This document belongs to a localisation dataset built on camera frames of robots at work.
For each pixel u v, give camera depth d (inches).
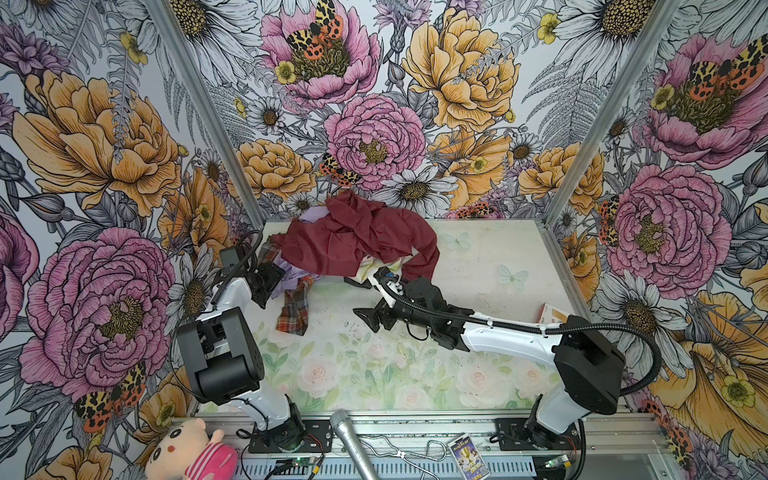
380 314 27.0
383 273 26.1
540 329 19.0
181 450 26.4
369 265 38.8
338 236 38.3
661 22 28.6
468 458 27.6
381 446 29.1
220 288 23.0
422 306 23.8
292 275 37.1
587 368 17.5
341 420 28.7
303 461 28.0
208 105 34.5
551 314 36.3
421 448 29.1
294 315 37.1
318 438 28.9
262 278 31.5
